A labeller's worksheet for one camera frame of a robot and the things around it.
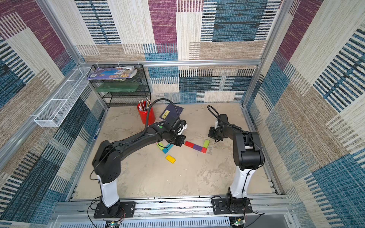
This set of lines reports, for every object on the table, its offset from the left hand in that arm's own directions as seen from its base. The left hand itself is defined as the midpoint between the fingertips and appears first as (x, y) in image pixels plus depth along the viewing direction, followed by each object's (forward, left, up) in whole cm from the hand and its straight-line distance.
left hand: (184, 142), depth 85 cm
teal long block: (+3, +10, -12) cm, 16 cm away
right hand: (+11, -19, -11) cm, 25 cm away
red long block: (+5, -3, -10) cm, 12 cm away
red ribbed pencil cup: (+29, +31, -8) cm, 43 cm away
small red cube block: (+1, -13, -11) cm, 17 cm away
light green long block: (-6, +12, +8) cm, 16 cm away
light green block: (+5, -15, -10) cm, 19 cm away
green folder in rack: (+37, +45, +13) cm, 60 cm away
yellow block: (-5, +9, -10) cm, 14 cm away
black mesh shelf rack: (+47, +43, +1) cm, 64 cm away
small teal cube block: (+1, +12, -11) cm, 17 cm away
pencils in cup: (+29, +28, +2) cm, 41 cm away
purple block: (+2, -9, -10) cm, 13 cm away
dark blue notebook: (+32, +11, -11) cm, 35 cm away
